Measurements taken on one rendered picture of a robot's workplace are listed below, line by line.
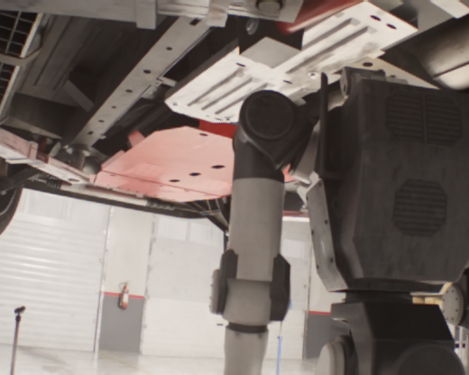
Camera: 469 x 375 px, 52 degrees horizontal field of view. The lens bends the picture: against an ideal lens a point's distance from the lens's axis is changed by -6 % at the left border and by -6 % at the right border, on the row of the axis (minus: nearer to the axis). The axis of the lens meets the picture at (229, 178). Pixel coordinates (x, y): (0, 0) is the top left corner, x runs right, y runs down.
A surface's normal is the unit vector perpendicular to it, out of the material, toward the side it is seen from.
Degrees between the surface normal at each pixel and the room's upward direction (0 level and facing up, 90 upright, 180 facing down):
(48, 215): 90
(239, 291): 57
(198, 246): 90
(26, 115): 90
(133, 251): 90
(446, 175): 105
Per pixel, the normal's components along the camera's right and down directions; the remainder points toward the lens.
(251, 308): 0.09, -0.37
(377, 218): 0.06, 0.00
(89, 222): 0.51, -0.18
